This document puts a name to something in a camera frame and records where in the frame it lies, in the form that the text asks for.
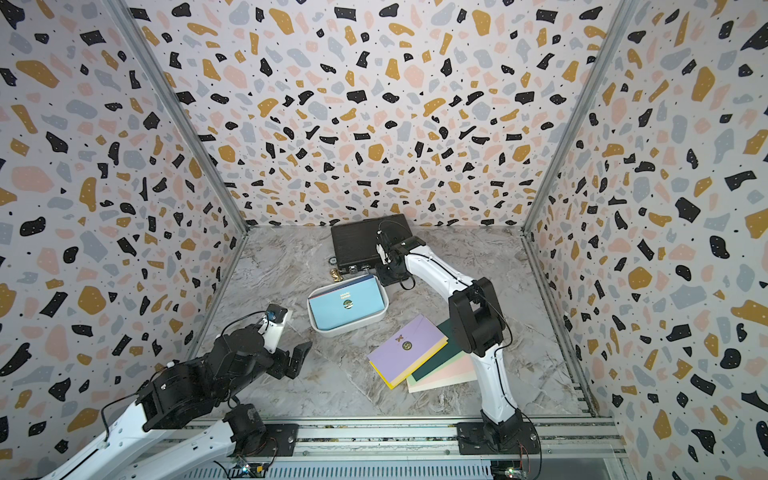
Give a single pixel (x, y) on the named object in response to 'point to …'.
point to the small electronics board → (249, 470)
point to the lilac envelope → (405, 347)
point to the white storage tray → (352, 325)
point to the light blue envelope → (346, 303)
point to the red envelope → (356, 280)
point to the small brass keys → (335, 274)
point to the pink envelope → (461, 368)
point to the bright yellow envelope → (414, 366)
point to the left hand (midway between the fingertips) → (298, 337)
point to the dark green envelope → (451, 349)
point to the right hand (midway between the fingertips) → (385, 278)
